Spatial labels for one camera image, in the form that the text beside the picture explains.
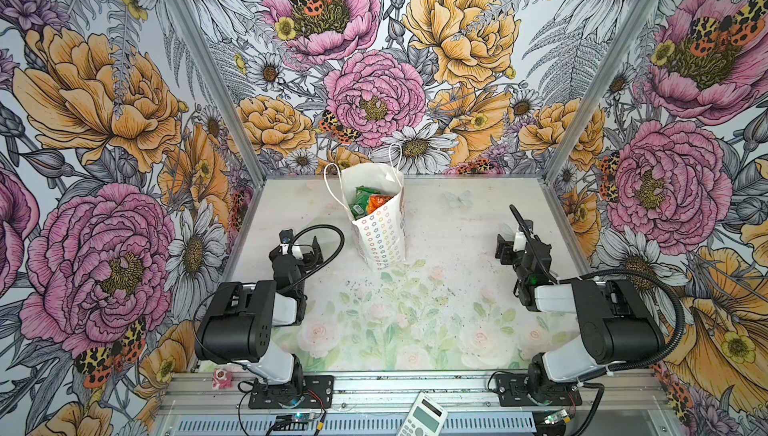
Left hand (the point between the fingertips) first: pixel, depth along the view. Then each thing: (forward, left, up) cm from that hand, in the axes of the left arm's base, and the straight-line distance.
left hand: (301, 247), depth 93 cm
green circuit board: (-43, -4, -10) cm, 44 cm away
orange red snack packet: (+4, -23, +17) cm, 29 cm away
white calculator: (-43, -35, -6) cm, 56 cm away
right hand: (+1, -65, 0) cm, 65 cm away
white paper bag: (-3, -25, +12) cm, 28 cm away
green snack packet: (+8, -18, +9) cm, 22 cm away
